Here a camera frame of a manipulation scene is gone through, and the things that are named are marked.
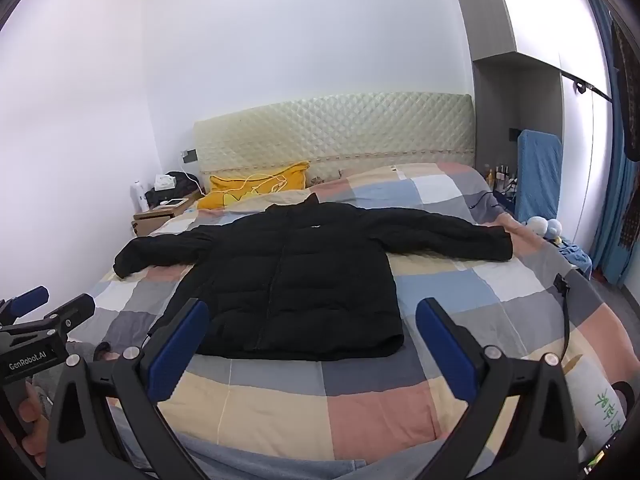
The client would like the black cable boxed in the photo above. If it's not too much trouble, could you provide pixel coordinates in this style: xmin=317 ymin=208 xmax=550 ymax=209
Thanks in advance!
xmin=552 ymin=273 xmax=573 ymax=366

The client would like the blue towel on chair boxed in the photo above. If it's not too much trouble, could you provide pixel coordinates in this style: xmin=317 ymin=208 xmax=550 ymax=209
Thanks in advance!
xmin=515 ymin=129 xmax=563 ymax=223

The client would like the white bottle on nightstand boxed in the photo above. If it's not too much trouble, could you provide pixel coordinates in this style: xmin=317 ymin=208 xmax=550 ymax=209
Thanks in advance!
xmin=131 ymin=181 xmax=149 ymax=212

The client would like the white sleeve with green print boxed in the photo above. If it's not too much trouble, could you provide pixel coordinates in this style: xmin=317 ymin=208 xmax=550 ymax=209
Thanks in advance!
xmin=564 ymin=354 xmax=626 ymax=460

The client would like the checkered patchwork bed quilt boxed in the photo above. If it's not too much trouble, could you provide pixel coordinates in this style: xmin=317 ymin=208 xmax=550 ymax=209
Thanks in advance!
xmin=73 ymin=162 xmax=639 ymax=468

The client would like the black puffer jacket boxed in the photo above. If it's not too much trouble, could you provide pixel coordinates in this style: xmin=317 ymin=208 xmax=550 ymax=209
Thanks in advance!
xmin=113 ymin=195 xmax=513 ymax=361

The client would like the wooden nightstand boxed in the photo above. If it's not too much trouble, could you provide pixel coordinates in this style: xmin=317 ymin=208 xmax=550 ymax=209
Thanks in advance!
xmin=131 ymin=191 xmax=202 ymax=236

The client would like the blue curtain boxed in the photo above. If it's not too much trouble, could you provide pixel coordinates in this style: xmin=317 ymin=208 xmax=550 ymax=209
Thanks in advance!
xmin=588 ymin=0 xmax=639 ymax=286

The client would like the yellow pillow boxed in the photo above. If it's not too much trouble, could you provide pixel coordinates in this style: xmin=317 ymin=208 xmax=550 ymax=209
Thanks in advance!
xmin=198 ymin=162 xmax=310 ymax=209

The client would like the white plush toy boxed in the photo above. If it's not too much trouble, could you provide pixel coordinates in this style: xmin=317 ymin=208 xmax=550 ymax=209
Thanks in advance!
xmin=525 ymin=216 xmax=563 ymax=242

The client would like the white tissue box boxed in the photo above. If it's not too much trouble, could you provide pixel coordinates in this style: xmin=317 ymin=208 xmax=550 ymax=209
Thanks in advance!
xmin=153 ymin=174 xmax=177 ymax=192

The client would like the cream quilted headboard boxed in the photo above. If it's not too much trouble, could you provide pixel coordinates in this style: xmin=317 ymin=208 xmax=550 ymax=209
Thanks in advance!
xmin=193 ymin=91 xmax=476 ymax=181

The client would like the black bag on nightstand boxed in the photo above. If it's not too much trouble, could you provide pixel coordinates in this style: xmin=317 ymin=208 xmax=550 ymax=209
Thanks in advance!
xmin=145 ymin=171 xmax=201 ymax=208

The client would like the grey wardrobe shelf unit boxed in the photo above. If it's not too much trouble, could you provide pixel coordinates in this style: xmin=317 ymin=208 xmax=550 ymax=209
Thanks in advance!
xmin=444 ymin=0 xmax=566 ymax=241

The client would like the person's left hand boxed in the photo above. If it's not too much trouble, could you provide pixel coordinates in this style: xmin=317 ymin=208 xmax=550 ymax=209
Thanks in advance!
xmin=18 ymin=382 xmax=49 ymax=468

